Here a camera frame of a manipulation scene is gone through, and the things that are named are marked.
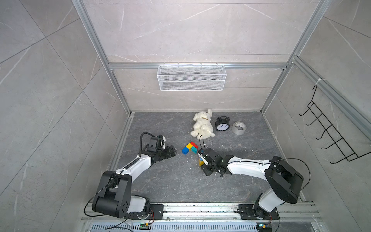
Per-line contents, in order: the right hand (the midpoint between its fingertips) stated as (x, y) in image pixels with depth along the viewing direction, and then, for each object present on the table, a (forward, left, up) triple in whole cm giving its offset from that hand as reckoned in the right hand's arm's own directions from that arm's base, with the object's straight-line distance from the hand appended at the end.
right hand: (205, 166), depth 89 cm
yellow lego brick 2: (0, +3, +4) cm, 5 cm away
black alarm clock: (+29, -14, +6) cm, 33 cm away
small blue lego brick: (+11, +13, +1) cm, 16 cm away
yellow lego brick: (+14, +10, +2) cm, 17 cm away
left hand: (+9, +20, +6) cm, 23 cm away
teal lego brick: (+11, +7, +2) cm, 13 cm away
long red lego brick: (+15, +7, +1) cm, 17 cm away
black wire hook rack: (+10, -58, +30) cm, 66 cm away
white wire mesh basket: (+54, +9, +29) cm, 62 cm away
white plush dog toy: (+24, +1, +11) cm, 27 cm away
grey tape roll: (+31, -29, -1) cm, 42 cm away
